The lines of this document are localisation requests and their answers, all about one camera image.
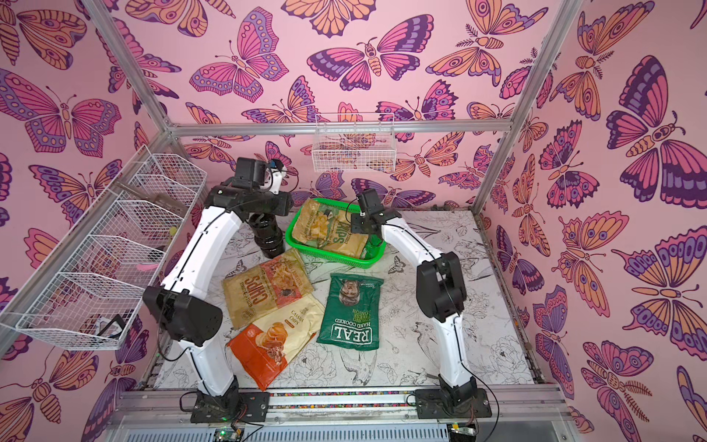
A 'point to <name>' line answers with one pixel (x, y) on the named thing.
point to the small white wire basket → (349, 143)
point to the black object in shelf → (117, 318)
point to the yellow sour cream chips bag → (324, 226)
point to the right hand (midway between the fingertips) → (352, 223)
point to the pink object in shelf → (143, 267)
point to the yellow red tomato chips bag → (255, 292)
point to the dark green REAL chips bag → (351, 311)
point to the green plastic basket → (329, 255)
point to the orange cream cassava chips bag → (263, 350)
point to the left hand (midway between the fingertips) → (293, 198)
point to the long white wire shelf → (94, 300)
